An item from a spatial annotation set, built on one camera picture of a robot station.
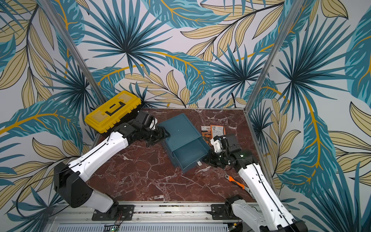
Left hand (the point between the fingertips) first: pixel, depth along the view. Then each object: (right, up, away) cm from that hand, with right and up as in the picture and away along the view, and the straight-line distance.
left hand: (166, 139), depth 77 cm
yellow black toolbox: (-37, +14, +15) cm, 42 cm away
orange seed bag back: (+34, +3, +29) cm, 44 cm away
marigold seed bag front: (+25, +2, +29) cm, 38 cm away
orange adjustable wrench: (+37, -25, +8) cm, 45 cm away
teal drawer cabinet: (+8, +4, +3) cm, 10 cm away
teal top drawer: (+10, -8, -3) cm, 14 cm away
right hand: (+19, -10, -5) cm, 22 cm away
